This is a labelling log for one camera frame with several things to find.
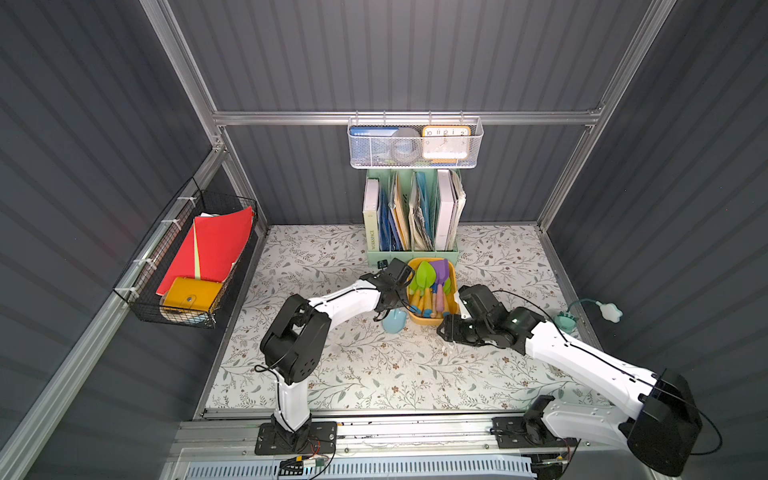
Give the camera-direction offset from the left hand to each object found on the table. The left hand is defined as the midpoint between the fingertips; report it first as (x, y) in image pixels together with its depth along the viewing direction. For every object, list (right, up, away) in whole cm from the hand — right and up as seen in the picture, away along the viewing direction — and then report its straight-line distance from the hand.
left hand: (397, 297), depth 94 cm
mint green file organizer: (+5, +27, +3) cm, 27 cm away
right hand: (+14, -7, -14) cm, 21 cm away
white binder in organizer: (+16, +29, 0) cm, 33 cm away
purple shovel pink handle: (+16, +8, +6) cm, 19 cm away
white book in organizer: (-8, +25, -4) cm, 27 cm away
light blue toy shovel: (0, -8, +1) cm, 8 cm away
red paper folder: (-45, +15, -23) cm, 53 cm away
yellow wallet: (-45, +5, -29) cm, 54 cm away
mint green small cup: (+48, -6, -9) cm, 49 cm away
